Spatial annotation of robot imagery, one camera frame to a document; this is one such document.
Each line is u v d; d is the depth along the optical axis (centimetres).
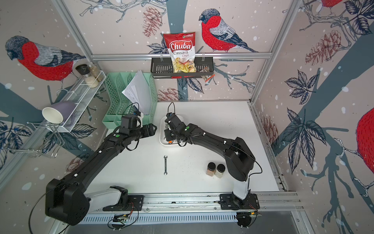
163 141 97
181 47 81
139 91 96
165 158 90
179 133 64
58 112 61
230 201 73
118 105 116
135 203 73
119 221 71
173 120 64
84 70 78
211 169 76
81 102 73
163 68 95
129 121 62
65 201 39
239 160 46
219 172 76
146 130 73
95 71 86
